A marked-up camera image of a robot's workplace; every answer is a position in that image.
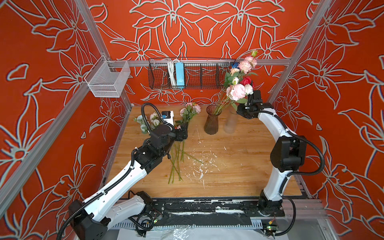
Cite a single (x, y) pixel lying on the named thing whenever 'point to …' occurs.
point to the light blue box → (180, 74)
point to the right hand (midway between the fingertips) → (235, 108)
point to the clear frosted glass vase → (230, 125)
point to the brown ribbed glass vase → (211, 125)
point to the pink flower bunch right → (186, 113)
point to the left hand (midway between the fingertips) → (180, 121)
